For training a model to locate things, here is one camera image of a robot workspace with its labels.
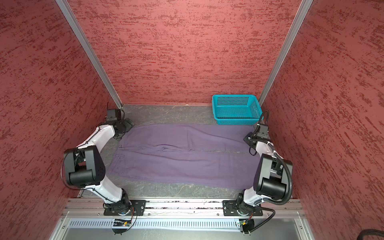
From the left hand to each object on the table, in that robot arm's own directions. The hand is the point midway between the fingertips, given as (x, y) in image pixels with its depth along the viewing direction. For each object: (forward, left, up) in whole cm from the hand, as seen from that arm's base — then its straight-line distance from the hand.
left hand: (128, 130), depth 93 cm
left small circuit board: (-47, -6, -13) cm, 49 cm away
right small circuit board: (-48, -70, -14) cm, 86 cm away
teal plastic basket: (+31, -77, -12) cm, 84 cm away
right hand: (-4, -76, -4) cm, 76 cm away
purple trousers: (-11, -52, -12) cm, 54 cm away
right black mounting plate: (-41, -61, -9) cm, 74 cm away
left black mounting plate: (-42, -11, -3) cm, 43 cm away
